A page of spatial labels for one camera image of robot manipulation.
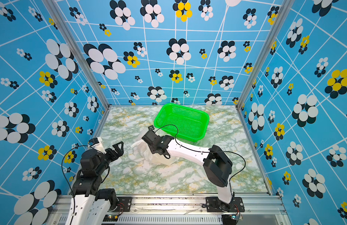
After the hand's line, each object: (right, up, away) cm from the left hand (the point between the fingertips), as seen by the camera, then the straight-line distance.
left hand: (117, 144), depth 75 cm
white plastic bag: (+12, -6, +13) cm, 19 cm away
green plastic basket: (+44, +9, +33) cm, 56 cm away
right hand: (+20, -1, +10) cm, 22 cm away
